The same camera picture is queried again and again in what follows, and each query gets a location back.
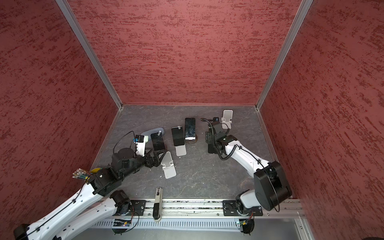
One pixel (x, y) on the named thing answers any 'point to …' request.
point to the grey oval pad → (148, 133)
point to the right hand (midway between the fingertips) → (212, 137)
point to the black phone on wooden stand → (190, 128)
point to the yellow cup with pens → (81, 173)
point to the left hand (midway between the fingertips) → (159, 153)
